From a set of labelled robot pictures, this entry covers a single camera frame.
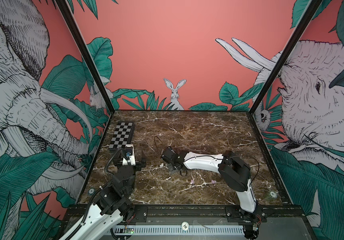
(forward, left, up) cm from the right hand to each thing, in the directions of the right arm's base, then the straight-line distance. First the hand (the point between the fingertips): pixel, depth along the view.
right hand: (172, 165), depth 90 cm
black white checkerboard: (+21, +35, +3) cm, 41 cm away
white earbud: (0, +7, 0) cm, 7 cm away
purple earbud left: (-10, -12, -1) cm, 15 cm away
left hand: (-2, +19, +24) cm, 30 cm away
